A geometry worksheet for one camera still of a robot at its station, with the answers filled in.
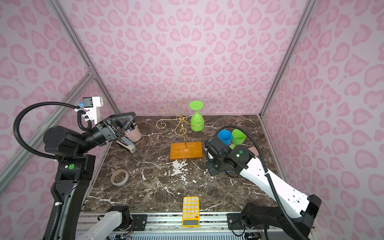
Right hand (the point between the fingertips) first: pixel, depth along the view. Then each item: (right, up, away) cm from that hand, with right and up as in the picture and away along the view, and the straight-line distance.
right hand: (211, 166), depth 69 cm
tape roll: (-50, -14, +16) cm, 54 cm away
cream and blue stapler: (-54, +7, +31) cm, 63 cm away
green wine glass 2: (+17, +12, +18) cm, 28 cm away
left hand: (-28, +22, -21) cm, 41 cm away
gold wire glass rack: (-19, +16, +41) cm, 48 cm away
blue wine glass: (+10, +13, +18) cm, 24 cm away
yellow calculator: (-10, -24, +5) cm, 27 cm away
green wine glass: (-7, +30, +9) cm, 32 cm away
